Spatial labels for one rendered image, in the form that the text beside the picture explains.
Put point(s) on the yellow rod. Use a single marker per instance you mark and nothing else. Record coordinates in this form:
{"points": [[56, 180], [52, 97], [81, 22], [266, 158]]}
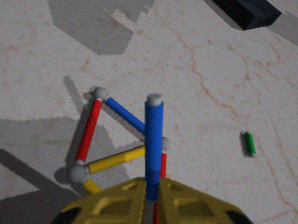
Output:
{"points": [[114, 160], [89, 186]]}

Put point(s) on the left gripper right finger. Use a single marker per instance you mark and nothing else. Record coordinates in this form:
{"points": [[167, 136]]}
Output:
{"points": [[193, 206]]}

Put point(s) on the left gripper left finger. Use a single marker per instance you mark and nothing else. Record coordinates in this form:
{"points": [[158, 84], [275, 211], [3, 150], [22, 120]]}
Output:
{"points": [[127, 197]]}

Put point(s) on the blue rod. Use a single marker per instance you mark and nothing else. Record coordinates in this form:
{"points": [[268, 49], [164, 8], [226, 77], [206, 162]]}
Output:
{"points": [[125, 114], [153, 145]]}

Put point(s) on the short green rod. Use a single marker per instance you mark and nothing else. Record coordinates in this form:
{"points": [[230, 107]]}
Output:
{"points": [[250, 144]]}

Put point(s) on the red rod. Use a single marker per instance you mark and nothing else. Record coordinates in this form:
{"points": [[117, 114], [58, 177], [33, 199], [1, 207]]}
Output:
{"points": [[88, 132], [162, 175]]}

